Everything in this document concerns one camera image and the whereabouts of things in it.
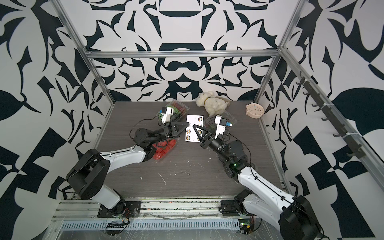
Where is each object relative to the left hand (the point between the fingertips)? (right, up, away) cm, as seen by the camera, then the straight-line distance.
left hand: (186, 123), depth 63 cm
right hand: (+3, -1, 0) cm, 3 cm away
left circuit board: (-35, -50, +9) cm, 62 cm away
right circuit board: (+27, -48, +8) cm, 56 cm away
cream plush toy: (+17, +11, +41) cm, 46 cm away
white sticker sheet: (+2, -5, +1) cm, 6 cm away
